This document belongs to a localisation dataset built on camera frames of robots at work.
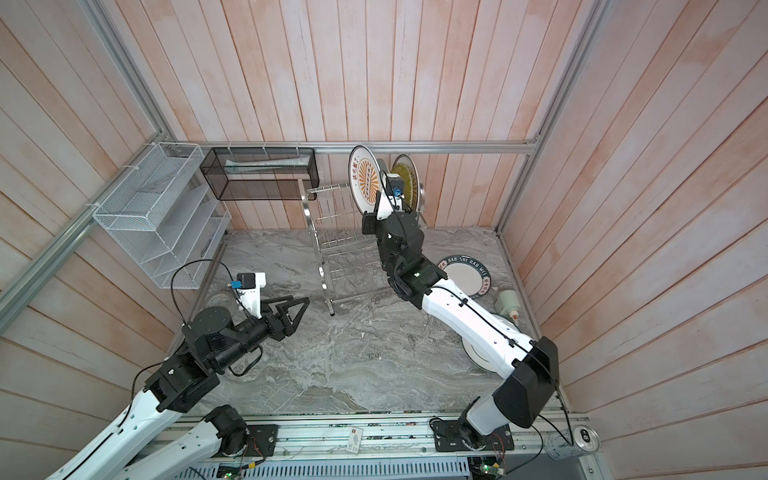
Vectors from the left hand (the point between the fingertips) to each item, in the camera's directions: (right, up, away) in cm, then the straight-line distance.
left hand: (302, 307), depth 65 cm
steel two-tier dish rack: (+6, +12, +45) cm, 47 cm away
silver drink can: (+61, -28, -4) cm, 67 cm away
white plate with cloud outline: (+47, -18, +21) cm, 55 cm away
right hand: (+17, +26, +2) cm, 31 cm away
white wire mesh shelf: (-39, +23, +11) cm, 47 cm away
